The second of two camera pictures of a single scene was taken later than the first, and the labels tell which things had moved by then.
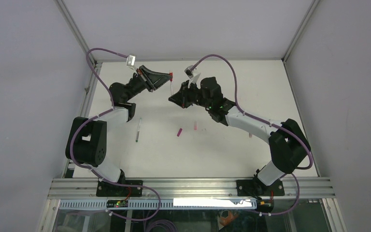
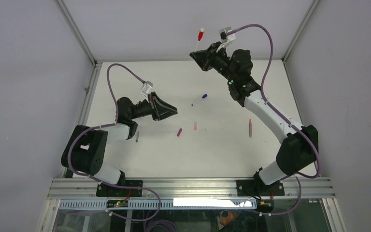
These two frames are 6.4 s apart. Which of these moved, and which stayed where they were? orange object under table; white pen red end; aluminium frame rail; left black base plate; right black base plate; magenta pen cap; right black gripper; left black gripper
Moved: white pen red end; left black gripper; right black gripper
Stayed: magenta pen cap; right black base plate; orange object under table; aluminium frame rail; left black base plate
